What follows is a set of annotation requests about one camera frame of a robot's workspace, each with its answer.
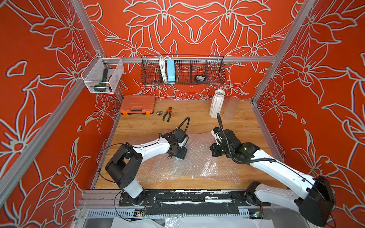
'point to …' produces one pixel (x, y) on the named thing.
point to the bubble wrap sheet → (149, 171)
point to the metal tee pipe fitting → (159, 112)
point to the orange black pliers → (169, 110)
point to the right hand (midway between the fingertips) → (207, 148)
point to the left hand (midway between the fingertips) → (182, 153)
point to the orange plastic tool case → (138, 104)
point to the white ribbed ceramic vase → (217, 102)
